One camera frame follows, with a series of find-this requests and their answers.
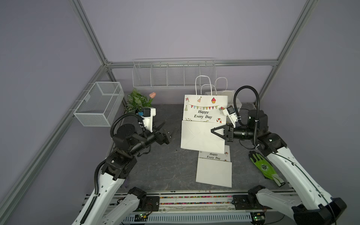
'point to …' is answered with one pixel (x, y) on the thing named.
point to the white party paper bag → (215, 168)
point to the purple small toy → (125, 183)
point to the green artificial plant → (137, 101)
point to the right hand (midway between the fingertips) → (211, 130)
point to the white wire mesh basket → (100, 106)
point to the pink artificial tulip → (152, 94)
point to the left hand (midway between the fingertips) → (172, 124)
